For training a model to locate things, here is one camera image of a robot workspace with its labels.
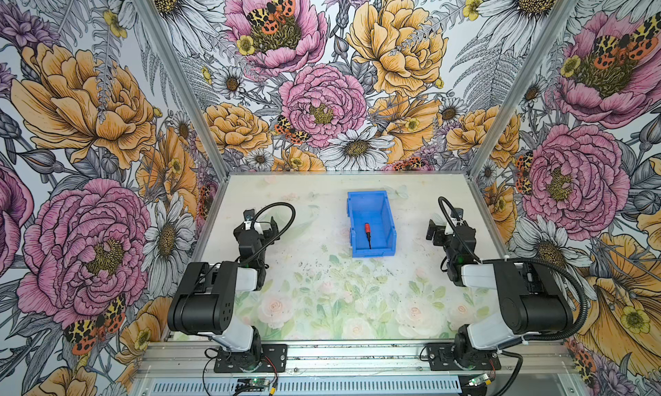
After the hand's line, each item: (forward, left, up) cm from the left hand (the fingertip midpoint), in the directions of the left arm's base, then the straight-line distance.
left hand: (260, 225), depth 93 cm
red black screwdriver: (+2, -39, -8) cm, 40 cm away
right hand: (-1, -66, -1) cm, 66 cm away
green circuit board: (-45, -6, -9) cm, 46 cm away
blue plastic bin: (+15, -42, -10) cm, 46 cm away
